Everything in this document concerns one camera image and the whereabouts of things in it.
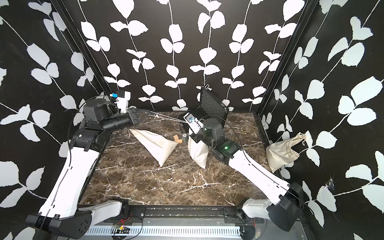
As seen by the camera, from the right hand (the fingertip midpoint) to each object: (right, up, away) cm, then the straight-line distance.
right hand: (192, 120), depth 72 cm
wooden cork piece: (-12, -13, +29) cm, 34 cm away
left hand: (-19, +4, -10) cm, 22 cm away
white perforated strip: (-11, -54, -2) cm, 55 cm away
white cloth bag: (+3, -16, +5) cm, 17 cm away
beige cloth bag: (+48, -18, +8) cm, 52 cm away
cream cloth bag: (-21, -17, +17) cm, 32 cm away
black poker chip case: (+12, +10, +35) cm, 38 cm away
